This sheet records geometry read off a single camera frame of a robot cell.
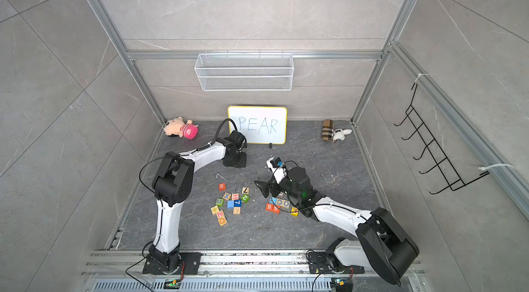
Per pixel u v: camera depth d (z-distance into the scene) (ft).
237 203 2.88
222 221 2.70
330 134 3.63
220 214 2.75
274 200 2.89
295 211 2.78
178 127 3.54
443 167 2.11
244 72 3.29
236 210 2.81
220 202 2.88
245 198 2.91
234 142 2.67
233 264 2.45
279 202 2.88
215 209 2.81
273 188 2.35
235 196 2.95
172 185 1.81
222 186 3.03
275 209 2.81
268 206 2.81
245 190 2.97
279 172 2.34
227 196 2.95
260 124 3.39
